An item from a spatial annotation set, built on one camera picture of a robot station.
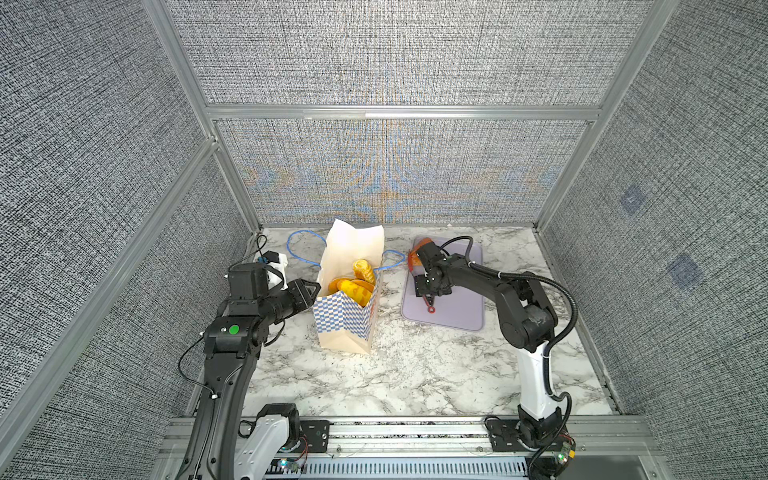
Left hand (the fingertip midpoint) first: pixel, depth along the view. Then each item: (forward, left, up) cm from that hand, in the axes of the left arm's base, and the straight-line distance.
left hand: (321, 284), depth 70 cm
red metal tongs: (+6, -30, -26) cm, 40 cm away
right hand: (+17, -30, -25) cm, 42 cm away
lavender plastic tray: (+6, -39, -25) cm, 47 cm away
